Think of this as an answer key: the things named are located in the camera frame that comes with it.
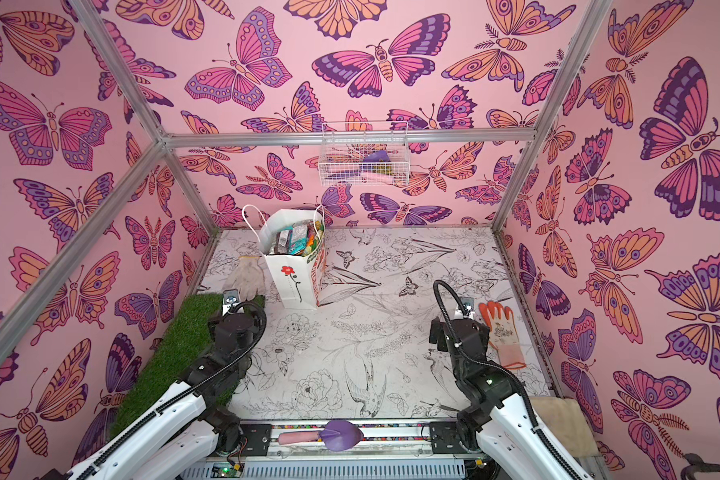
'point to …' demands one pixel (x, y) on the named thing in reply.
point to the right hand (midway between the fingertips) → (455, 317)
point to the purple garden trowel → (338, 435)
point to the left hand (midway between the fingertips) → (237, 306)
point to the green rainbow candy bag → (319, 226)
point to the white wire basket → (364, 153)
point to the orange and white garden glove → (503, 334)
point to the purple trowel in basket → (378, 162)
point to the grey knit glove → (248, 278)
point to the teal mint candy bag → (297, 238)
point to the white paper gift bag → (300, 279)
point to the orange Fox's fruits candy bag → (311, 239)
